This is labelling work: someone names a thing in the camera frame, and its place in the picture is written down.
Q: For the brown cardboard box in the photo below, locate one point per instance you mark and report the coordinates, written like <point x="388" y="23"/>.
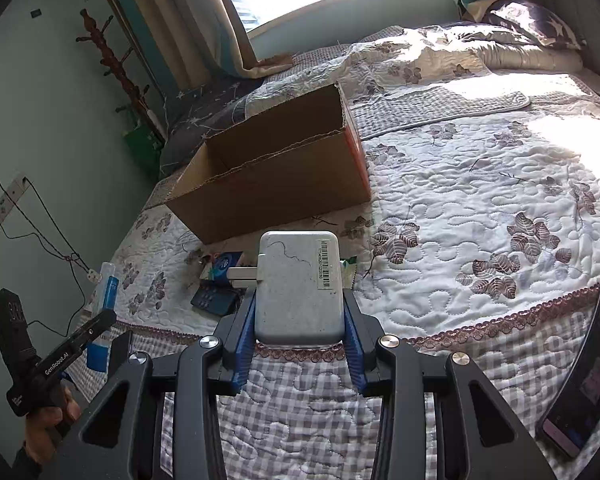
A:
<point x="299" y="159"/>

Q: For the green seaweed cracker packet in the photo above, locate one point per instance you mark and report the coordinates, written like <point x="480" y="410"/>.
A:
<point x="348" y="271"/>

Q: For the dark star patterned blanket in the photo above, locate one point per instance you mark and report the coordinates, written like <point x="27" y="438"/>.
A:
<point x="193" y="115"/>

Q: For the person's left hand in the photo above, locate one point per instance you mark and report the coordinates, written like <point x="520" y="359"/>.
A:
<point x="38" y="442"/>

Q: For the white wall socket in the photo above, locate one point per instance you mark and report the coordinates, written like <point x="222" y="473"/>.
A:
<point x="11" y="195"/>

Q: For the beige teal curtain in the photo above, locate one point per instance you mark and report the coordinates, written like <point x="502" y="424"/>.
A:
<point x="186" y="43"/>

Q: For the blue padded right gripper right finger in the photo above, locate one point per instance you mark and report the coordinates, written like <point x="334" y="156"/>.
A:
<point x="361" y="333"/>

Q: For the dark blue remote control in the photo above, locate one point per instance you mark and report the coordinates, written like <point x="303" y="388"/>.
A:
<point x="215" y="298"/>

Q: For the green bag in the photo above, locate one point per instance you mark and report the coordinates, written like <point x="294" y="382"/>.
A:
<point x="145" y="150"/>

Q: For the blue white tissue pack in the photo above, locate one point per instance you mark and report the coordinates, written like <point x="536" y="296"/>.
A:
<point x="215" y="266"/>

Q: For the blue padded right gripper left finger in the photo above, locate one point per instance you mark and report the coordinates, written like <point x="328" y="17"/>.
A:
<point x="236" y="331"/>

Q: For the star patterned pillow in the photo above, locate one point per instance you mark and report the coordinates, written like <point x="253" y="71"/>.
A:
<point x="533" y="21"/>

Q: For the white power adapter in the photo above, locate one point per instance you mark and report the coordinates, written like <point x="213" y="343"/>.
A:
<point x="298" y="288"/>

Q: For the smartphone with lit screen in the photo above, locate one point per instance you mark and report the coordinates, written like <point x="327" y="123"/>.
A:
<point x="573" y="415"/>

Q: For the wooden coat rack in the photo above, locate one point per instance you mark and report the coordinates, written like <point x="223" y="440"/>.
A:
<point x="115" y="67"/>

